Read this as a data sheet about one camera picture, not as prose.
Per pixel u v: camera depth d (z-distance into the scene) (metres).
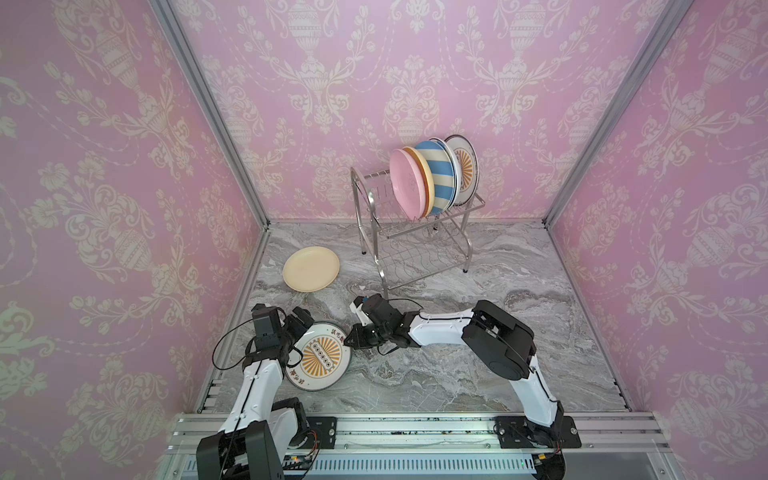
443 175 0.77
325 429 0.74
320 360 0.85
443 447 0.73
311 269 1.06
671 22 0.69
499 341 0.54
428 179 0.72
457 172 0.74
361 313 0.75
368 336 0.80
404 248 1.07
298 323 0.79
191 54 0.76
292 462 0.73
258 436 0.41
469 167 0.81
